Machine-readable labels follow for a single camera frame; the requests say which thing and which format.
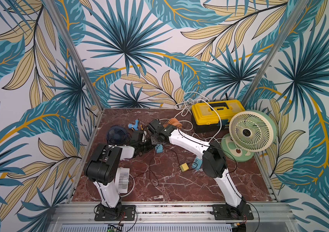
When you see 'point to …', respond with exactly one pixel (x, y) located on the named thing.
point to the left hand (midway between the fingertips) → (155, 145)
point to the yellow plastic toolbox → (205, 119)
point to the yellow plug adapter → (184, 167)
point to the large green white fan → (252, 130)
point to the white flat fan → (122, 180)
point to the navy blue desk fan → (117, 135)
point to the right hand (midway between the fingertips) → (155, 138)
